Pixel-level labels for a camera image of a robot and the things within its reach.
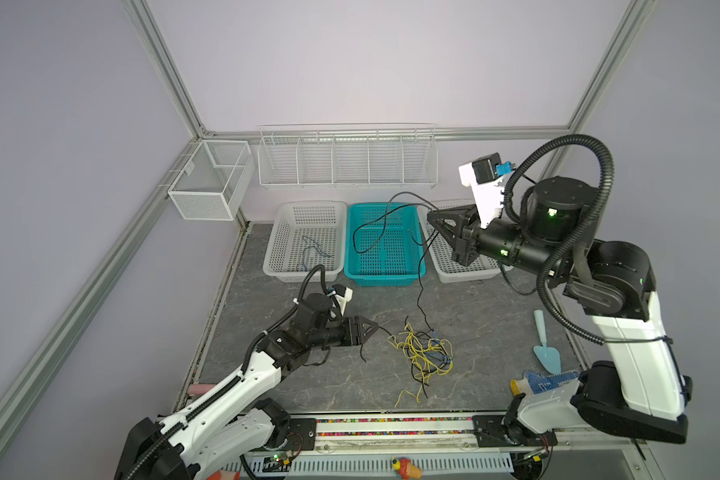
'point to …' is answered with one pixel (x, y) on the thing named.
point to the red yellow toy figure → (405, 469)
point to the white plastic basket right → (449, 270)
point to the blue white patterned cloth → (539, 382)
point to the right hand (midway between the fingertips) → (431, 217)
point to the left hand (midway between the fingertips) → (370, 332)
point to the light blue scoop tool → (549, 356)
